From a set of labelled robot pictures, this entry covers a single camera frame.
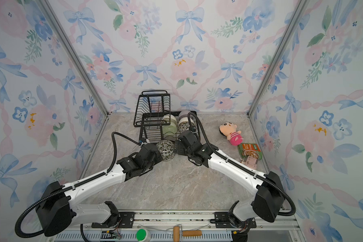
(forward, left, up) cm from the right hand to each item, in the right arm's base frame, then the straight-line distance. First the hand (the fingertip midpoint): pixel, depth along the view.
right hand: (182, 145), depth 80 cm
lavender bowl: (+33, -1, -9) cm, 34 cm away
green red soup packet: (+9, -41, -19) cm, 46 cm away
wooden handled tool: (-37, -3, -18) cm, 41 cm away
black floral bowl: (+1, +9, -4) cm, 10 cm away
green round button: (-38, +17, -10) cm, 43 cm away
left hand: (-2, +10, -4) cm, 11 cm away
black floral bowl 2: (+25, -1, -14) cm, 29 cm away
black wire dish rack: (+36, +23, -9) cm, 43 cm away
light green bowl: (+21, +10, -14) cm, 27 cm away
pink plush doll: (+21, -31, -13) cm, 40 cm away
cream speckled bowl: (+13, +9, +7) cm, 17 cm away
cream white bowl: (+29, -2, -10) cm, 30 cm away
